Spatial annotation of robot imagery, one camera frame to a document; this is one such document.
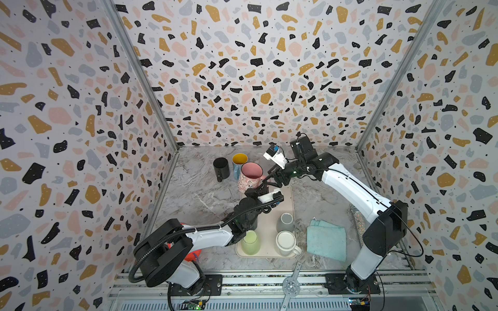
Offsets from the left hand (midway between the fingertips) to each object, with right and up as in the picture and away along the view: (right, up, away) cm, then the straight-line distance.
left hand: (264, 178), depth 78 cm
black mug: (-22, +5, +24) cm, 33 cm away
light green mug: (-5, -25, -4) cm, 26 cm away
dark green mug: (-5, -13, -14) cm, 20 cm away
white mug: (+9, -26, 0) cm, 27 cm away
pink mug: (-5, +1, -5) cm, 7 cm away
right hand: (0, +2, -3) cm, 4 cm away
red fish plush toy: (-28, -30, -4) cm, 41 cm away
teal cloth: (+28, -28, +8) cm, 40 cm away
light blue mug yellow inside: (-14, +8, +27) cm, 31 cm away
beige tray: (+2, -24, +11) cm, 26 cm away
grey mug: (+9, -19, +2) cm, 21 cm away
